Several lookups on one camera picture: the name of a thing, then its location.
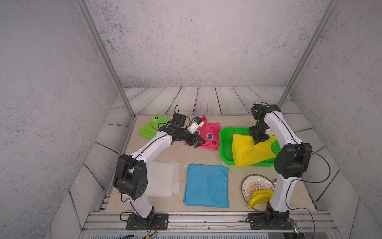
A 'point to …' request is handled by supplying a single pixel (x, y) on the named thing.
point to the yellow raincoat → (245, 152)
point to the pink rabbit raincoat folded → (210, 133)
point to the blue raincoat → (207, 185)
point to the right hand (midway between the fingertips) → (252, 139)
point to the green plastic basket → (226, 142)
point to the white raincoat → (163, 179)
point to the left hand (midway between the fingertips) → (202, 138)
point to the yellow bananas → (260, 196)
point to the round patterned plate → (253, 182)
